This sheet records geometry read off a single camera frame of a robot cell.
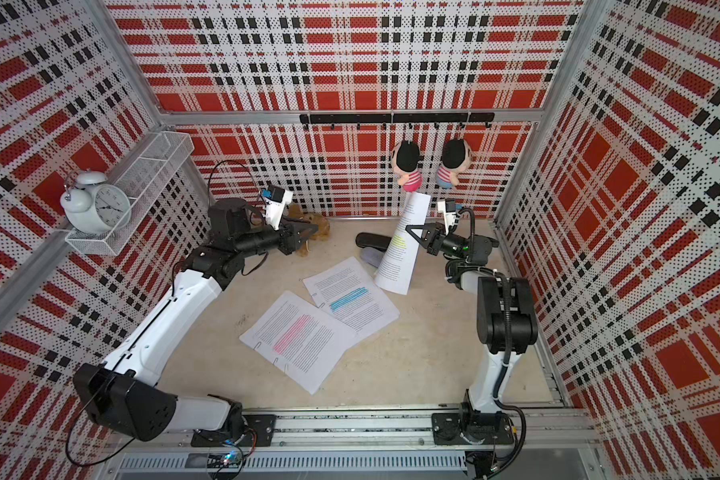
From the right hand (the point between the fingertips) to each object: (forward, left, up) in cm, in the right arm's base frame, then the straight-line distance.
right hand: (410, 227), depth 80 cm
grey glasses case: (+11, +12, -27) cm, 31 cm away
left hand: (-5, +24, +6) cm, 25 cm away
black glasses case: (+19, +11, -27) cm, 35 cm away
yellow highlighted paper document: (-6, +3, -8) cm, 11 cm away
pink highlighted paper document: (-20, +34, -28) cm, 48 cm away
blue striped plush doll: (+26, -16, +4) cm, 31 cm away
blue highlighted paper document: (-3, +20, -29) cm, 35 cm away
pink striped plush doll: (+27, 0, +2) cm, 28 cm away
